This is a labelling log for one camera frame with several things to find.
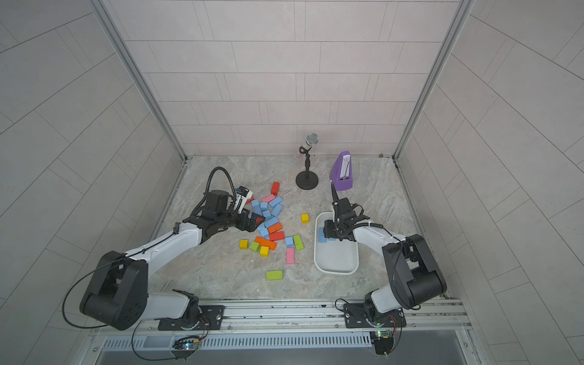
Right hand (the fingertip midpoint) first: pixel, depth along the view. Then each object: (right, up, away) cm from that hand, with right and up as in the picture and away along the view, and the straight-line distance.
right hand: (328, 228), depth 92 cm
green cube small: (-29, -5, -7) cm, 30 cm away
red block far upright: (-23, +16, +12) cm, 31 cm away
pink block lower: (-15, -8, -8) cm, 19 cm away
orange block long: (-25, -4, -5) cm, 26 cm away
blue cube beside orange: (-26, -1, -4) cm, 26 cm away
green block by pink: (-12, -4, -5) cm, 14 cm away
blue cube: (-16, -4, -6) cm, 17 cm away
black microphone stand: (-9, +20, +14) cm, 26 cm away
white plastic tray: (+1, -9, -8) cm, 12 cm away
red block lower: (-21, -2, -3) cm, 21 cm away
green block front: (-20, -13, -13) cm, 27 cm away
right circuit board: (+14, -28, -24) cm, 40 cm away
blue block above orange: (-24, +3, -1) cm, 24 cm away
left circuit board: (-44, -28, -27) cm, 59 cm away
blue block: (-3, -2, -8) cm, 8 cm away
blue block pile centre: (-22, +7, +4) cm, 23 cm away
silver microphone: (-7, +35, -7) cm, 37 cm away
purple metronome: (+6, +23, +7) cm, 25 cm away
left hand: (-27, +7, -6) cm, 29 cm away
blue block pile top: (-23, +10, +7) cm, 26 cm away
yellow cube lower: (-25, -7, -8) cm, 27 cm away
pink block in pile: (-26, +12, +7) cm, 29 cm away
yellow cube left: (-33, -4, -7) cm, 34 cm away
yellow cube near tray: (-10, +4, +2) cm, 11 cm away
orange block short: (-22, +1, -1) cm, 22 cm away
